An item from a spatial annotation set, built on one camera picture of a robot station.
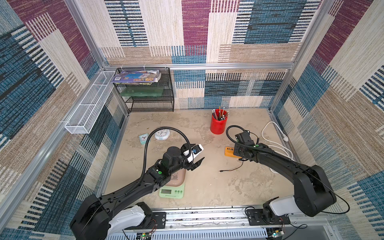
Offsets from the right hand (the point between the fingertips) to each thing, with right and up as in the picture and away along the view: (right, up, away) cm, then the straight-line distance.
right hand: (240, 152), depth 91 cm
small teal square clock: (-62, +7, +11) cm, 64 cm away
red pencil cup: (-12, +15, +12) cm, 23 cm away
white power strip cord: (+1, -1, -33) cm, 33 cm away
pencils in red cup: (-11, +22, +11) cm, 27 cm away
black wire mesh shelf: (-56, +37, +25) cm, 71 cm away
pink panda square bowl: (-37, -13, -8) cm, 40 cm away
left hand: (-26, +4, -14) cm, 30 cm away
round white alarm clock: (-49, +10, +11) cm, 51 cm away
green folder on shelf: (-61, +37, +4) cm, 71 cm away
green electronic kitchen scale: (-39, -20, -10) cm, 45 cm away
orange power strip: (-6, -1, +5) cm, 8 cm away
